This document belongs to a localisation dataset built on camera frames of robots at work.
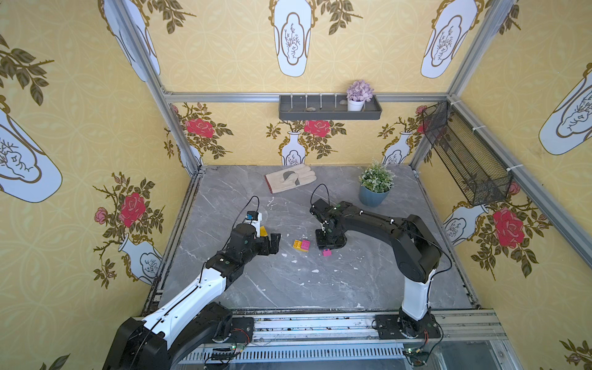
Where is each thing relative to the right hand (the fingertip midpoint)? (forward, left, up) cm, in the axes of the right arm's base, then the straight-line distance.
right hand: (322, 250), depth 90 cm
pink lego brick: (+1, +7, +1) cm, 7 cm away
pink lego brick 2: (-1, -2, +1) cm, 3 cm away
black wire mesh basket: (+21, -57, +21) cm, 65 cm away
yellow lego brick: (+2, +10, 0) cm, 10 cm away
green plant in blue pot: (+25, -22, +13) cm, 36 cm away
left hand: (+1, +19, +10) cm, 21 cm away
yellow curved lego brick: (+7, +24, +1) cm, 25 cm away
